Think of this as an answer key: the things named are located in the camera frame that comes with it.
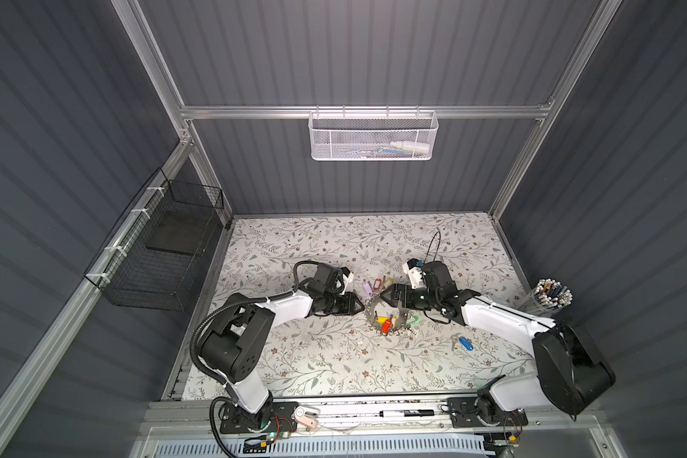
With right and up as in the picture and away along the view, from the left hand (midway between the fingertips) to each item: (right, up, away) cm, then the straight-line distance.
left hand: (360, 307), depth 90 cm
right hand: (+10, +3, -3) cm, 11 cm away
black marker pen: (+12, -24, -16) cm, 31 cm away
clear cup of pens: (+51, +6, -13) cm, 53 cm away
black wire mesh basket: (-55, +18, -17) cm, 60 cm away
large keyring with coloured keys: (+9, -5, -1) cm, 11 cm away
